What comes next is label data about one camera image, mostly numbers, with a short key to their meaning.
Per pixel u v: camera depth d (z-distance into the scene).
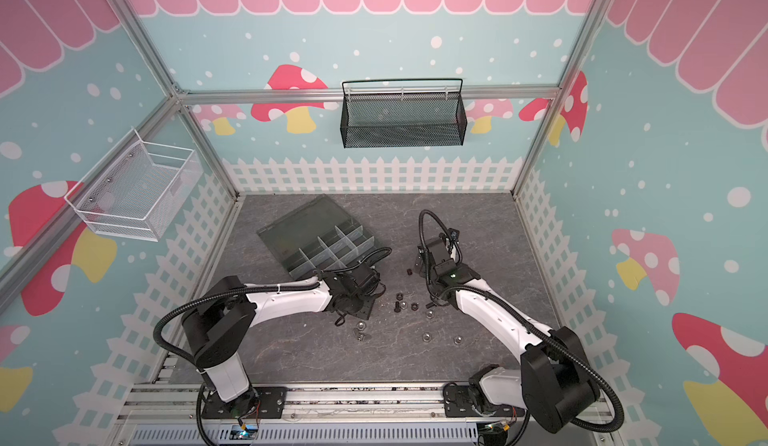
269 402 0.75
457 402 0.74
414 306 0.91
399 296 0.92
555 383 0.41
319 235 1.10
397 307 0.91
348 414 0.73
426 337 0.85
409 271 0.97
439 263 0.65
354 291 0.70
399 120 0.92
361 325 0.86
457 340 0.83
